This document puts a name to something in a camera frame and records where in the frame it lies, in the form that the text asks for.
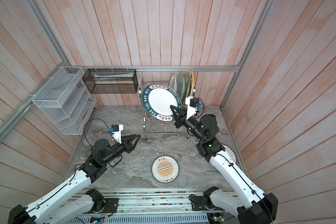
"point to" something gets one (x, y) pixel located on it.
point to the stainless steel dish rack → (152, 125)
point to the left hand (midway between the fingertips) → (138, 138)
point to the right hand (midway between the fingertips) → (171, 106)
